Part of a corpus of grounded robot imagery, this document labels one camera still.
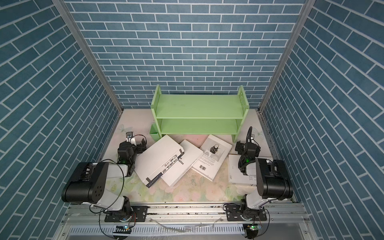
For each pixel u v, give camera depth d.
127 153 0.71
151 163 0.79
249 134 0.78
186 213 0.75
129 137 0.79
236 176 0.83
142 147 0.88
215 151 0.93
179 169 0.84
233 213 0.73
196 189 0.82
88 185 0.45
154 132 1.03
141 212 0.74
